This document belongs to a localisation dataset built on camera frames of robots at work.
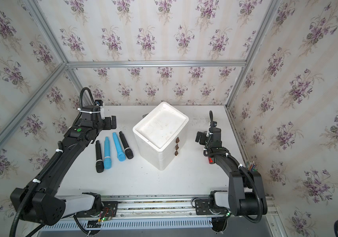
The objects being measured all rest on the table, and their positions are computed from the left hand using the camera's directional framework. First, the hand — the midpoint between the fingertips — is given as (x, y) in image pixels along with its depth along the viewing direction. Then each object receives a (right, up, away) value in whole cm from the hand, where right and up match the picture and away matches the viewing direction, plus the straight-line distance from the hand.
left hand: (106, 118), depth 78 cm
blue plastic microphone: (-2, -26, +8) cm, 27 cm away
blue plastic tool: (+5, -23, +10) cm, 25 cm away
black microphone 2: (-7, -28, +8) cm, 30 cm away
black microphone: (+9, -21, +12) cm, 26 cm away
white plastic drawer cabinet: (+30, -9, -3) cm, 31 cm away
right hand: (+58, -10, +12) cm, 60 cm away
